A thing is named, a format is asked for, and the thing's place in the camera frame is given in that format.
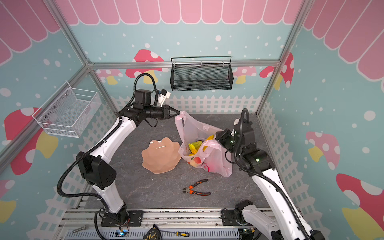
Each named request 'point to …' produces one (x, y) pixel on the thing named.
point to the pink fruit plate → (161, 156)
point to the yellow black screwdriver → (177, 233)
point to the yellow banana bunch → (194, 147)
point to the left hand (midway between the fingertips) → (179, 115)
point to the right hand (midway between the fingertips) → (214, 132)
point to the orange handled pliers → (189, 189)
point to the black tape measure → (153, 234)
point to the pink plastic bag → (214, 159)
